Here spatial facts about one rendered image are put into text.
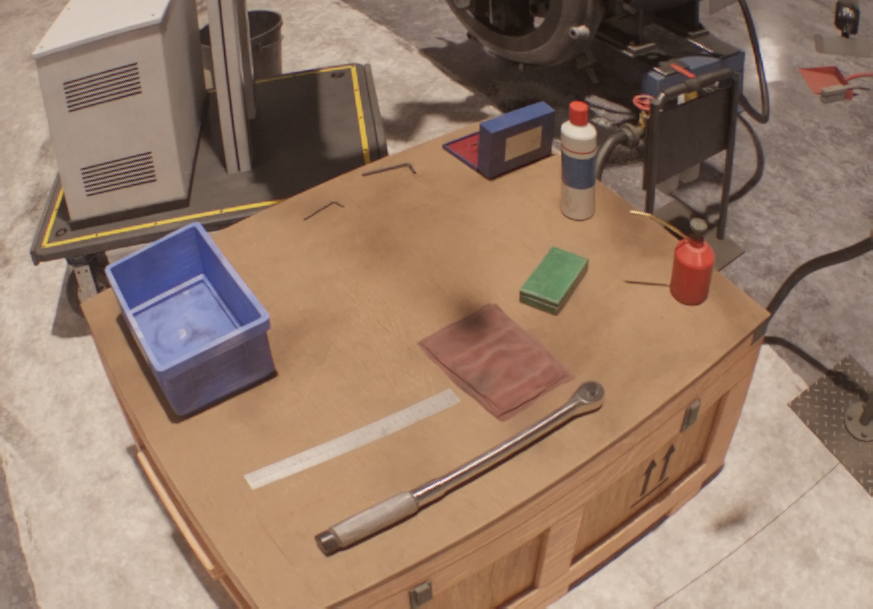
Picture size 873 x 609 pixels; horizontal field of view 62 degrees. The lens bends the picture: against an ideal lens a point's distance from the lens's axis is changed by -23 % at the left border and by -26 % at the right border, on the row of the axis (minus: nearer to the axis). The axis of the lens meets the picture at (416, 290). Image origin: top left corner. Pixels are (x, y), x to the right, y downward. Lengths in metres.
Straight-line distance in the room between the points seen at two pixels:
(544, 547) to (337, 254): 0.62
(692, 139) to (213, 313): 1.20
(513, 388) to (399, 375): 0.17
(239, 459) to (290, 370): 0.19
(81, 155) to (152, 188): 0.22
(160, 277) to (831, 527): 1.46
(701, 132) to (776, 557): 1.08
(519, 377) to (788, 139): 1.98
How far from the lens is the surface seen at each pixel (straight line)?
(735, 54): 3.09
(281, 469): 1.27
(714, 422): 1.65
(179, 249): 1.54
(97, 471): 1.99
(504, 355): 1.36
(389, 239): 1.61
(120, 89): 1.93
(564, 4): 2.42
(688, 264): 1.46
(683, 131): 2.10
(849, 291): 2.46
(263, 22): 3.03
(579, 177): 1.60
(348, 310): 1.48
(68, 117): 1.98
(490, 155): 1.70
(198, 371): 1.31
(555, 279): 1.48
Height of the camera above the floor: 1.45
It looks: 41 degrees down
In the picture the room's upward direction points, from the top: 4 degrees counter-clockwise
